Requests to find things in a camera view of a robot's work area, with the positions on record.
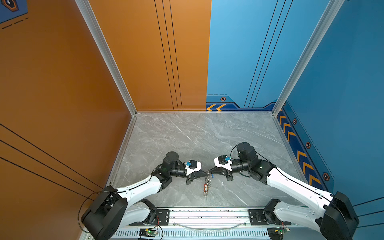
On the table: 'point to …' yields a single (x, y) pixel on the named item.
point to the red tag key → (205, 187)
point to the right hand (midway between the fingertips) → (209, 170)
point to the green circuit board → (148, 232)
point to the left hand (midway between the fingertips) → (207, 173)
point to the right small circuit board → (284, 230)
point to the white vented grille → (134, 234)
